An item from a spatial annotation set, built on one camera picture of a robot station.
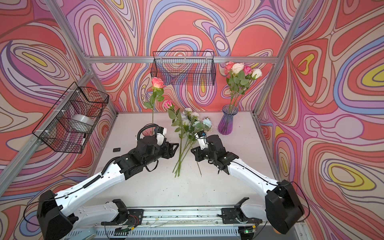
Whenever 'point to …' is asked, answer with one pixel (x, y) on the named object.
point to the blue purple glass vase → (225, 125)
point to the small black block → (116, 149)
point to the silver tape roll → (83, 118)
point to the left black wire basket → (69, 124)
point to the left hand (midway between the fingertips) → (176, 143)
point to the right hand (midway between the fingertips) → (193, 153)
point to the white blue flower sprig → (188, 126)
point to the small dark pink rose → (175, 113)
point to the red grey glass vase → (147, 130)
